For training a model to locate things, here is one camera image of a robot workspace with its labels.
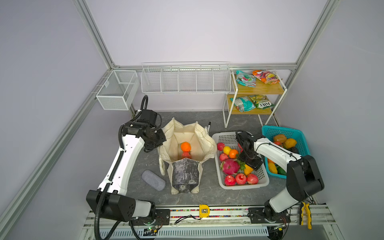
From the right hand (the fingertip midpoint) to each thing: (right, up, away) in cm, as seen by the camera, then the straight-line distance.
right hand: (247, 164), depth 87 cm
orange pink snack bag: (+13, +52, +3) cm, 54 cm away
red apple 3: (-14, +4, +3) cm, 15 cm away
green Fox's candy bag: (+14, +39, +14) cm, 44 cm away
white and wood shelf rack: (-9, +34, +9) cm, 36 cm away
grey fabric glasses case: (-54, -8, -3) cm, 55 cm away
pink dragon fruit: (-11, 0, -6) cm, 13 cm away
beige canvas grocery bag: (-35, -1, -15) cm, 38 cm away
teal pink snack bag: (-1, +50, 0) cm, 50 cm away
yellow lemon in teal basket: (+30, +12, +7) cm, 33 cm away
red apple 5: (-6, -6, -6) cm, 10 cm away
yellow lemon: (-11, +8, +6) cm, 15 cm away
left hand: (-47, +14, -12) cm, 50 cm away
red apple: (-36, +5, +3) cm, 37 cm away
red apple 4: (-12, -7, -7) cm, 16 cm away
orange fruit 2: (-8, +6, +4) cm, 10 cm away
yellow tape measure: (-26, -20, -12) cm, 35 cm away
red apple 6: (0, -6, -6) cm, 9 cm away
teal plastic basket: (+19, +18, +13) cm, 30 cm away
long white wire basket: (-37, +55, +13) cm, 68 cm away
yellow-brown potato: (+24, +15, +8) cm, 29 cm away
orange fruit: (-37, +9, +7) cm, 39 cm away
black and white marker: (-21, +23, +25) cm, 40 cm away
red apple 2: (-15, +10, +7) cm, 19 cm away
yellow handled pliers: (+27, -19, -11) cm, 35 cm away
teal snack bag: (+2, +37, +12) cm, 39 cm away
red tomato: (+20, +12, +4) cm, 24 cm away
